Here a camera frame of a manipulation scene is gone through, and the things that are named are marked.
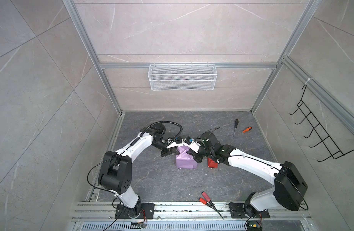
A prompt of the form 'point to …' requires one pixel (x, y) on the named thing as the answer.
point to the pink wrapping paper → (184, 160)
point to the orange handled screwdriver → (247, 129)
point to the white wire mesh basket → (183, 77)
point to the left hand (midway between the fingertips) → (176, 149)
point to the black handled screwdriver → (235, 126)
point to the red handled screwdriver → (203, 201)
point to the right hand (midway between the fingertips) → (188, 150)
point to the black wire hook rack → (335, 153)
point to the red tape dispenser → (211, 163)
